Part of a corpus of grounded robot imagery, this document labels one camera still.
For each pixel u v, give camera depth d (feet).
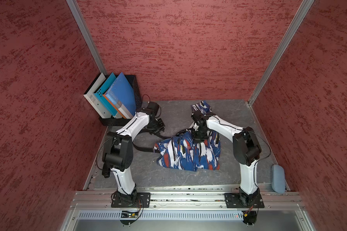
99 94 2.82
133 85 3.28
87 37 2.67
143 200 2.44
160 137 3.18
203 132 2.58
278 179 2.71
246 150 1.74
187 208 2.39
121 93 3.10
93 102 2.87
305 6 2.32
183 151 2.74
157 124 2.70
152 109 2.47
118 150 1.62
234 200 2.43
